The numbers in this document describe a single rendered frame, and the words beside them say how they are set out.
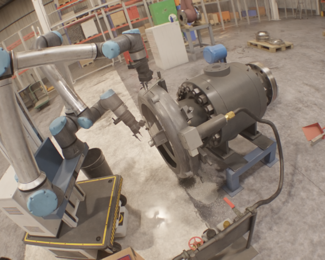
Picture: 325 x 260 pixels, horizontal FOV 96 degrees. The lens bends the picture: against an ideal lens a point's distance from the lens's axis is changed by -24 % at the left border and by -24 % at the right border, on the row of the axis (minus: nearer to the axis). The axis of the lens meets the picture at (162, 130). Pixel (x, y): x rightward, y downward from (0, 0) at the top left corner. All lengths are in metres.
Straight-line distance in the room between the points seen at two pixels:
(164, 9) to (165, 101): 7.54
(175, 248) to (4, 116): 1.35
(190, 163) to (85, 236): 0.91
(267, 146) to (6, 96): 1.74
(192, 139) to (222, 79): 0.60
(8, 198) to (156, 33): 4.58
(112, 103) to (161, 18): 7.48
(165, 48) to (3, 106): 4.63
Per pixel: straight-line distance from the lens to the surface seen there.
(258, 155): 1.67
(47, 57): 0.97
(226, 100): 1.36
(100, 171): 2.03
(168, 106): 1.12
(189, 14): 5.46
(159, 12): 8.45
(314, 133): 2.39
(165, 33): 5.10
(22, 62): 0.95
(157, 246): 1.59
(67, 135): 1.39
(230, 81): 1.46
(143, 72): 1.09
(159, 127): 1.22
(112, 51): 0.95
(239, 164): 1.57
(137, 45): 1.04
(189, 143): 1.01
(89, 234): 1.49
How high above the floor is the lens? 1.40
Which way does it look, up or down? 32 degrees down
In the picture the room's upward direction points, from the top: 19 degrees counter-clockwise
